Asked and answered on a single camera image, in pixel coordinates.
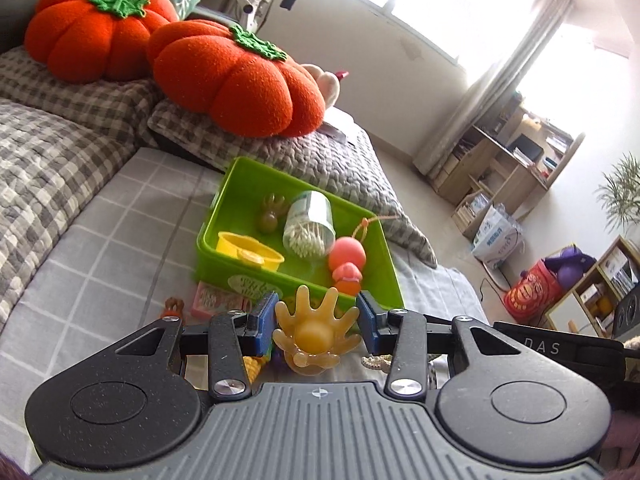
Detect clear cotton swab jar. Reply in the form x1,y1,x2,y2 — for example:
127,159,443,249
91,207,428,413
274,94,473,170
282,191,336,259

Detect orange pumpkin cushion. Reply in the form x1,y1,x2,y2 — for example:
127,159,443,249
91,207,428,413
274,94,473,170
24,0,188,83
146,19,327,139

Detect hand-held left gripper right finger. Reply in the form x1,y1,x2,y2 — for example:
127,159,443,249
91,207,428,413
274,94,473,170
356,290,531,402

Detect black speaker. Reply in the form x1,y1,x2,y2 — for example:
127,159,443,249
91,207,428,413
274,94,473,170
612,292,640,341

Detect leopard print sunglasses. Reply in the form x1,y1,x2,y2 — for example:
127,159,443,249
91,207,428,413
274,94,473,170
257,192,291,233

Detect green potted plant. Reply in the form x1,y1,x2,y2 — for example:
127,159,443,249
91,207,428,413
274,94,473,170
595,152,640,236

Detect white paper sheet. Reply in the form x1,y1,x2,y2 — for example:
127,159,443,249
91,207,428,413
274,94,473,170
320,107,358,136

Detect pink pig squeeze toy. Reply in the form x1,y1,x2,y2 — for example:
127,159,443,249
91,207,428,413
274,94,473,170
327,215,401,296

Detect beige starfish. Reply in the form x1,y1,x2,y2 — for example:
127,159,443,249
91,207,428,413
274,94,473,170
361,354,396,372

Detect beige curtain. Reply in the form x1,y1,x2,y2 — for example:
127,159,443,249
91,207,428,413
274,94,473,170
412,0,576,176

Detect grey grid bed sheet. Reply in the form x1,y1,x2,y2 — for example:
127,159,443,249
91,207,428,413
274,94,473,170
0,147,491,471

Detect yellowish rubber hand toy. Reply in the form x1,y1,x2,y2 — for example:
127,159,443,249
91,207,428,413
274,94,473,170
274,285,361,376

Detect yellow toy pot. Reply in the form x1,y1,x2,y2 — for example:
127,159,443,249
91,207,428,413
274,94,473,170
216,231,286,272

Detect wooden cube cabinet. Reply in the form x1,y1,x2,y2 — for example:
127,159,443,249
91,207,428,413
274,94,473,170
545,235,640,341

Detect purple plush toy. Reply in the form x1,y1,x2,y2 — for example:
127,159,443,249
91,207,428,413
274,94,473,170
542,245,598,283

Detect grey plaid quilt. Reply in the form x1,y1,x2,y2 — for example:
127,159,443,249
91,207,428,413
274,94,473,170
0,45,166,331

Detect pink white plush toy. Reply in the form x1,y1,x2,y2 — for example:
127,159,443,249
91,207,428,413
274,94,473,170
300,62,343,110

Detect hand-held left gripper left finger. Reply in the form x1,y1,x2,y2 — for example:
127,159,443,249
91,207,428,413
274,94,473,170
107,291,281,401

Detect green plastic box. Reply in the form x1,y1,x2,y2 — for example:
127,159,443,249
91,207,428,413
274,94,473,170
195,156,406,311

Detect grey sofa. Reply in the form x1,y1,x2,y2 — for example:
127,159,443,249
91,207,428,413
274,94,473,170
0,0,86,56

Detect black cable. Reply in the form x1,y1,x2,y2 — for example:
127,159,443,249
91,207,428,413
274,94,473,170
480,260,506,301

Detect red printed bag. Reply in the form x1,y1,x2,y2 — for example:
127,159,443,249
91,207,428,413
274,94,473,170
502,258,566,323

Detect pink card box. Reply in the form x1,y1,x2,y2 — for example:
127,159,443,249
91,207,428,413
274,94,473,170
190,280,253,320

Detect toy corn cob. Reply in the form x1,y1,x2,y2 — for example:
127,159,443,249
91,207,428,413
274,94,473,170
242,355,271,383

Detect wooden desk shelf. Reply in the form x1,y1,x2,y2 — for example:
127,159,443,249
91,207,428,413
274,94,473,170
432,92,586,238

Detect white shopping bag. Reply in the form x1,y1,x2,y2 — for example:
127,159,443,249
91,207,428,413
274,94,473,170
470,203,523,263

